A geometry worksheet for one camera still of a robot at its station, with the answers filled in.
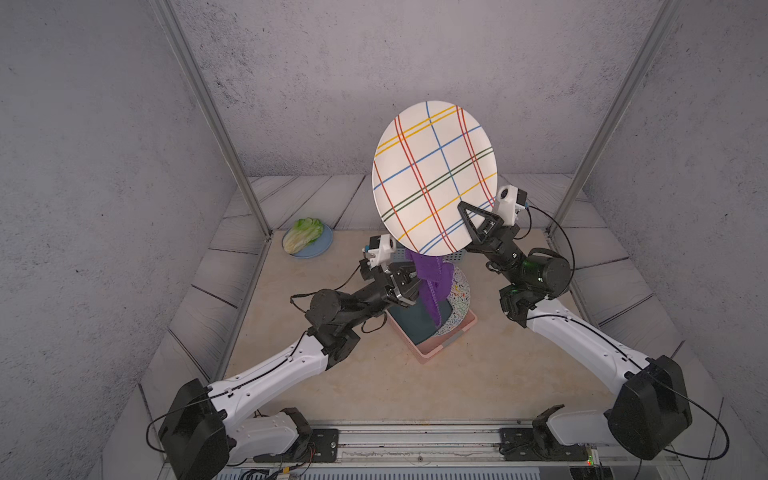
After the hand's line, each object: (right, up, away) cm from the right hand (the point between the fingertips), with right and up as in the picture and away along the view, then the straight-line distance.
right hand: (462, 216), depth 51 cm
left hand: (-5, -10, -1) cm, 11 cm away
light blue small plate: (-40, -4, +64) cm, 76 cm away
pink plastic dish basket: (+1, -32, +37) cm, 49 cm away
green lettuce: (-45, +1, +63) cm, 77 cm away
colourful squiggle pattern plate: (+8, -21, +40) cm, 46 cm away
